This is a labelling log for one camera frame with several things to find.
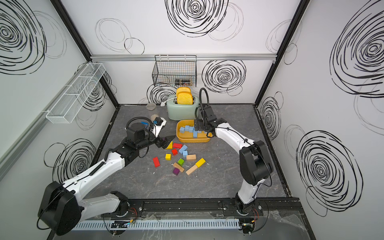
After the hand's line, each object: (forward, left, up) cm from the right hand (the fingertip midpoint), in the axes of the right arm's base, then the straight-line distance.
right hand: (203, 122), depth 91 cm
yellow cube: (-18, +21, -12) cm, 30 cm away
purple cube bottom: (-25, +16, -14) cm, 33 cm away
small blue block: (+2, +15, -12) cm, 19 cm away
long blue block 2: (-11, +12, -13) cm, 21 cm away
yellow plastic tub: (-2, +11, -13) cm, 17 cm away
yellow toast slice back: (+22, +14, +8) cm, 27 cm away
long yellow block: (-20, +2, -14) cm, 24 cm away
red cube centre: (-13, +18, -14) cm, 26 cm away
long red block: (-10, +16, -12) cm, 22 cm away
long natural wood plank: (-25, +8, -13) cm, 30 cm away
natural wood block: (-17, +7, -12) cm, 22 cm away
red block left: (-20, +29, -15) cm, 38 cm away
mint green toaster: (+12, +15, -4) cm, 20 cm away
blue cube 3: (-15, +11, -12) cm, 22 cm away
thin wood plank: (-24, +13, -13) cm, 30 cm away
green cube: (-21, +13, -12) cm, 27 cm away
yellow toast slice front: (+16, +13, +6) cm, 21 cm away
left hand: (-12, +19, +8) cm, 24 cm away
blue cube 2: (+3, +8, -11) cm, 14 cm away
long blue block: (-1, +5, -12) cm, 14 cm away
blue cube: (+4, +11, -11) cm, 16 cm away
